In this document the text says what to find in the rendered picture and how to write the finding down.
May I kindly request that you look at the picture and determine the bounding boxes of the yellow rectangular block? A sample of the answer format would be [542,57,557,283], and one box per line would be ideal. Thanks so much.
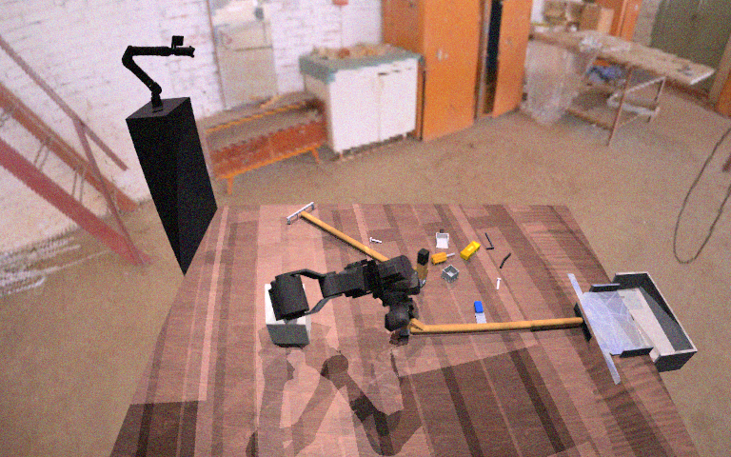
[460,242,481,261]

